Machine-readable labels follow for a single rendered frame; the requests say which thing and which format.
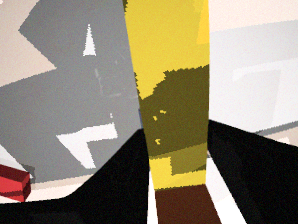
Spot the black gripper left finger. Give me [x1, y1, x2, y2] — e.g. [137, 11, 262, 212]
[0, 128, 150, 224]

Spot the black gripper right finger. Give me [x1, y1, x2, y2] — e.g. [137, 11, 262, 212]
[208, 119, 298, 224]

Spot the red rectangular block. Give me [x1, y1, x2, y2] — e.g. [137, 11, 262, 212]
[0, 164, 32, 202]

